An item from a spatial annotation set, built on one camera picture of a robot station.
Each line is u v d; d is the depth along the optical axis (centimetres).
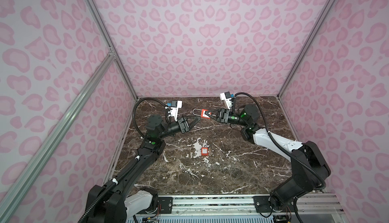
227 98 68
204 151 90
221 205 75
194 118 65
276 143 51
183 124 62
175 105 64
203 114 69
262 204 73
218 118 67
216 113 70
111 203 38
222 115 66
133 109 56
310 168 45
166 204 73
